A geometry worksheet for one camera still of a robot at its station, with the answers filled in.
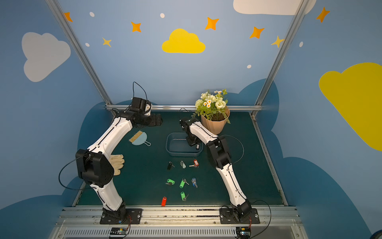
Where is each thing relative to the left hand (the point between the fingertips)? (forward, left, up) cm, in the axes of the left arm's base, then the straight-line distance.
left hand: (155, 119), depth 88 cm
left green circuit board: (-54, +13, -23) cm, 60 cm away
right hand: (-2, -27, -20) cm, 33 cm away
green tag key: (-30, -10, -21) cm, 38 cm away
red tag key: (-18, -25, -21) cm, 38 cm away
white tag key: (-19, -17, -21) cm, 33 cm away
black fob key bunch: (-19, -9, -21) cm, 30 cm away
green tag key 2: (-30, -17, -22) cm, 41 cm away
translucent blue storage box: (-5, -12, -21) cm, 25 cm away
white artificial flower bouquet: (+5, -35, +7) cm, 35 cm away
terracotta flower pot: (+5, -39, -9) cm, 41 cm away
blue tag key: (-31, -25, -22) cm, 45 cm away
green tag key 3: (-38, -18, -22) cm, 47 cm away
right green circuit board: (-53, -49, -23) cm, 76 cm away
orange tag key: (-41, -8, -21) cm, 47 cm away
